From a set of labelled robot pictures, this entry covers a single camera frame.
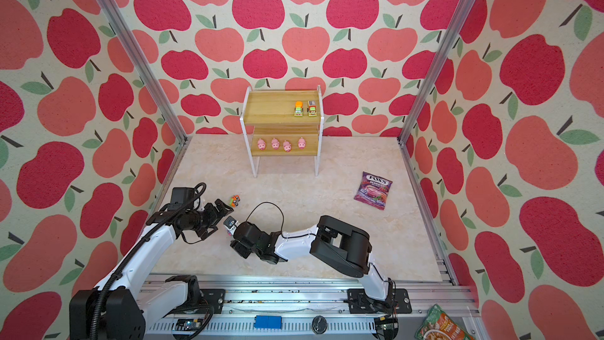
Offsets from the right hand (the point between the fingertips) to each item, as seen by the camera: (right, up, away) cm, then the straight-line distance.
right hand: (240, 234), depth 86 cm
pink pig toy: (+6, +34, +10) cm, 36 cm away
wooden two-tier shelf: (+16, +40, -5) cm, 44 cm away
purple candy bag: (+53, +15, +13) cm, 57 cm away
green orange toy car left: (-5, +11, +10) cm, 16 cm away
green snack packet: (+64, -22, -17) cm, 70 cm away
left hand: (-3, +7, -2) cm, 8 cm away
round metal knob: (+28, -17, -24) cm, 40 cm away
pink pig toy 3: (+23, +34, +10) cm, 42 cm away
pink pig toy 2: (+12, +34, +10) cm, 38 cm away
